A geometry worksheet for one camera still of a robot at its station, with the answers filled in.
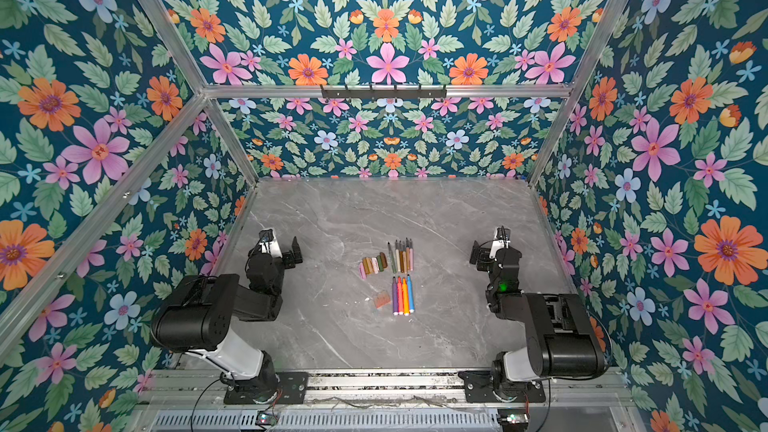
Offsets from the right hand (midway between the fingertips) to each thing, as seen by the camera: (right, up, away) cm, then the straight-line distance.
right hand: (492, 242), depth 92 cm
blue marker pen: (-25, -16, -3) cm, 30 cm away
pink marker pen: (-25, -5, +6) cm, 27 cm away
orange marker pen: (-27, -17, -4) cm, 32 cm away
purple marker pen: (-31, -16, -4) cm, 35 cm away
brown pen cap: (-34, -6, +5) cm, 35 cm away
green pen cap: (-36, -7, +4) cm, 37 cm away
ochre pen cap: (-39, -8, +4) cm, 40 cm away
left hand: (-66, +3, -2) cm, 66 cm away
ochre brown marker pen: (-26, -5, +6) cm, 28 cm away
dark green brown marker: (-32, -6, +6) cm, 33 cm away
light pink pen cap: (-37, -8, +4) cm, 38 cm away
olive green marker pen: (-29, -6, +6) cm, 30 cm away
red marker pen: (-29, -16, -3) cm, 33 cm away
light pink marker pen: (-30, -5, +6) cm, 31 cm away
